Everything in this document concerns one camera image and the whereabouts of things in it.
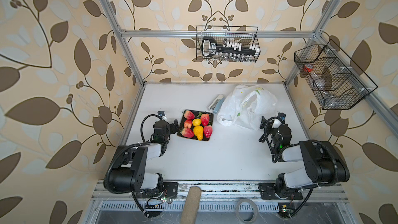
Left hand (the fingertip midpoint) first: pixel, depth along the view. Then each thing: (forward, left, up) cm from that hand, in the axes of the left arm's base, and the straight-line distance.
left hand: (169, 119), depth 92 cm
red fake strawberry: (-7, -11, -3) cm, 13 cm away
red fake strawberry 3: (+1, -21, +1) cm, 21 cm away
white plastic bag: (+11, -47, +1) cm, 48 cm away
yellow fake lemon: (0, -16, -2) cm, 16 cm away
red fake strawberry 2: (-5, -23, -1) cm, 24 cm away
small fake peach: (-1, -11, -3) cm, 11 cm away
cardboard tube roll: (-44, -16, -3) cm, 47 cm away
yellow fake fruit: (-6, -18, -1) cm, 19 cm away
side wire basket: (+7, -84, +28) cm, 89 cm away
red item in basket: (+23, -80, +23) cm, 86 cm away
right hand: (+1, -61, +2) cm, 61 cm away
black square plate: (+7, -13, -4) cm, 15 cm away
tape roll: (-43, -45, -3) cm, 62 cm away
